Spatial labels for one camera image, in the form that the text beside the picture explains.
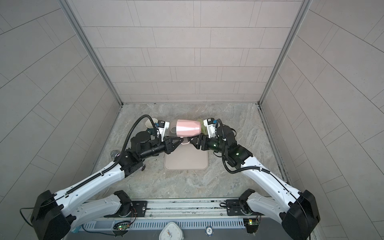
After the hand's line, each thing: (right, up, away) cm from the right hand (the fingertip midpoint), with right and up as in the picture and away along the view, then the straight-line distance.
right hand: (192, 140), depth 70 cm
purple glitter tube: (-45, -10, +15) cm, 49 cm away
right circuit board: (+27, -38, -2) cm, 47 cm away
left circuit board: (-30, -36, -6) cm, 47 cm away
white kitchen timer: (-9, -38, -7) cm, 39 cm away
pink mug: (-2, +6, -4) cm, 8 cm away
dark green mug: (-27, +3, +23) cm, 36 cm away
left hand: (-3, 0, -2) cm, 4 cm away
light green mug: (+5, +6, -5) cm, 10 cm away
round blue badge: (+8, -39, -4) cm, 40 cm away
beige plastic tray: (-5, -13, +18) cm, 23 cm away
